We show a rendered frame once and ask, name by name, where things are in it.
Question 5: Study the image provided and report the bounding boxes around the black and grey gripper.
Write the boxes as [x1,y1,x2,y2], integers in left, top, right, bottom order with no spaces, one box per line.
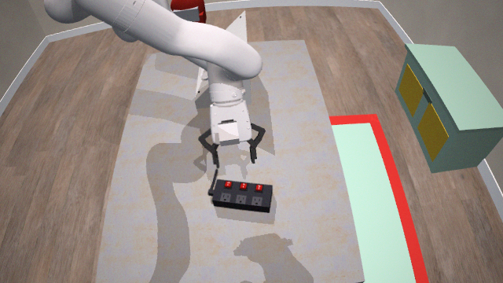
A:
[198,99,266,168]

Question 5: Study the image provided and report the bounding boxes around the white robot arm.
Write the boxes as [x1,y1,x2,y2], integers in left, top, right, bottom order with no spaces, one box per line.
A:
[44,0,263,146]

